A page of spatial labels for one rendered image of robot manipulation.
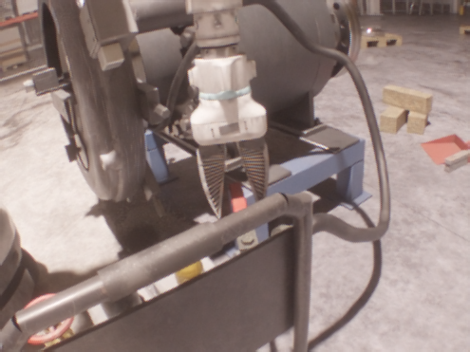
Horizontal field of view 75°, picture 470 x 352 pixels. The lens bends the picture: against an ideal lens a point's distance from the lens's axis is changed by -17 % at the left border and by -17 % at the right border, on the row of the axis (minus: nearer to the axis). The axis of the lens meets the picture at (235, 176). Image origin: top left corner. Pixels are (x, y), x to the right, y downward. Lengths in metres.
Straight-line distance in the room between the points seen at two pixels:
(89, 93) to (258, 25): 0.54
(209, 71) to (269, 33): 0.64
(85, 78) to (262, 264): 0.53
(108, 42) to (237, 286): 0.48
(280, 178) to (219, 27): 0.69
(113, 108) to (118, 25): 0.19
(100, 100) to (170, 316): 0.51
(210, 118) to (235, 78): 0.06
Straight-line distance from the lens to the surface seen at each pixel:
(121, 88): 0.78
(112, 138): 0.82
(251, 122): 0.48
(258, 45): 1.07
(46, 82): 1.24
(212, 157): 0.53
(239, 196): 0.56
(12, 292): 1.12
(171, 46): 1.07
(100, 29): 0.69
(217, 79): 0.46
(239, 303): 0.47
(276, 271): 0.48
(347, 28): 1.49
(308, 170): 1.15
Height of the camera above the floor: 0.77
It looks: 28 degrees down
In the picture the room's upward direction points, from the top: 7 degrees counter-clockwise
